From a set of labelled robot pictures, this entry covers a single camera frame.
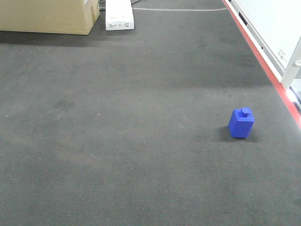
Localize long white carton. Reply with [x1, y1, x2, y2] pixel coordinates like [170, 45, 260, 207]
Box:
[105, 0, 135, 31]

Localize large cardboard box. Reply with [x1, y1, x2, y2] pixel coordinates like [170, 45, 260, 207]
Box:
[0, 0, 101, 35]

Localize blue plastic box with knob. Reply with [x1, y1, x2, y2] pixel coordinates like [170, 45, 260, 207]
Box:
[228, 107, 255, 139]

